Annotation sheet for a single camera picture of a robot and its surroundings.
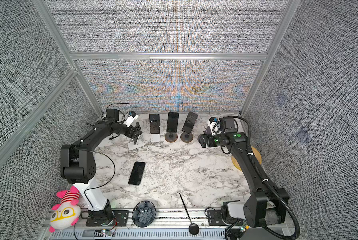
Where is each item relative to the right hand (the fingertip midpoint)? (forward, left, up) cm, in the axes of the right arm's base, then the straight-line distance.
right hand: (208, 138), depth 82 cm
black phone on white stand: (+17, +32, -5) cm, 37 cm away
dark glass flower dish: (-33, +34, -18) cm, 51 cm away
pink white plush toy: (-34, +68, -11) cm, 77 cm away
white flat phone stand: (+13, +33, -16) cm, 39 cm away
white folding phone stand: (+9, +42, -17) cm, 46 cm away
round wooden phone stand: (+14, +22, -18) cm, 31 cm away
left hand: (+11, +43, -6) cm, 45 cm away
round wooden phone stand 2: (+13, +11, -17) cm, 25 cm away
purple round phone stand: (+14, -3, -11) cm, 18 cm away
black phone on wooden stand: (+17, +20, -5) cm, 27 cm away
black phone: (+7, +44, -12) cm, 46 cm away
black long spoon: (-39, +9, -17) cm, 44 cm away
